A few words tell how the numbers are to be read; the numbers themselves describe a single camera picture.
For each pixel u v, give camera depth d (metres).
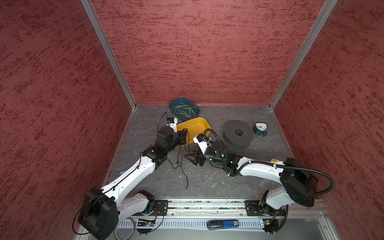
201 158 0.67
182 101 1.18
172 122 0.70
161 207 0.74
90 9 0.71
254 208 0.74
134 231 0.68
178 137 0.70
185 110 1.14
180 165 0.88
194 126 1.08
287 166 0.47
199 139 0.67
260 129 1.03
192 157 0.69
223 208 0.76
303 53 0.89
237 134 1.00
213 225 0.66
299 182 0.43
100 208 0.39
